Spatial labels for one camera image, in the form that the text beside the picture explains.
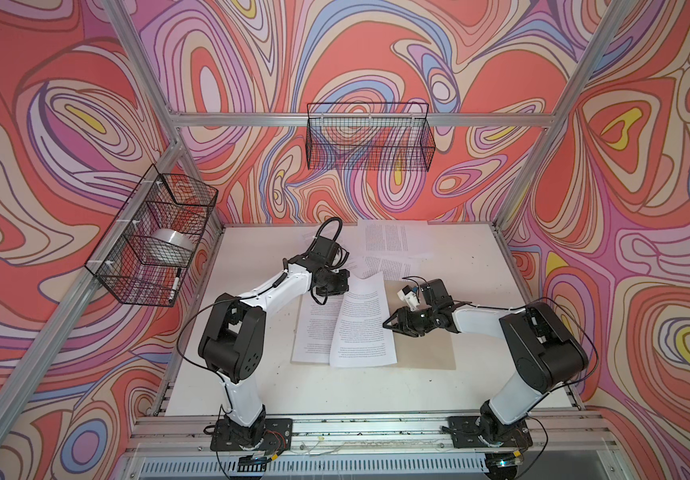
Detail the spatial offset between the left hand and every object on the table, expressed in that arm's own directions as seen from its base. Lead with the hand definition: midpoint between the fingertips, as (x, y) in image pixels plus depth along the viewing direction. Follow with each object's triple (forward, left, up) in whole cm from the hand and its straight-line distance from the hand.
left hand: (352, 285), depth 91 cm
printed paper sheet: (-13, -2, -9) cm, 16 cm away
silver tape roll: (-4, +44, +23) cm, 50 cm away
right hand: (-12, -12, -9) cm, 19 cm away
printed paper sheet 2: (-10, +12, -9) cm, 18 cm away
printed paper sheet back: (+25, -15, -11) cm, 31 cm away
